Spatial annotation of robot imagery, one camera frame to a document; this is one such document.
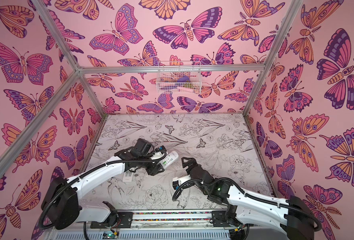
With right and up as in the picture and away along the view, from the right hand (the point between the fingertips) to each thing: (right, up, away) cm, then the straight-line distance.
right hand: (188, 158), depth 76 cm
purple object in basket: (-2, +47, +20) cm, 52 cm away
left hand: (-14, -4, +5) cm, 16 cm away
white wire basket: (-5, +48, +20) cm, 52 cm away
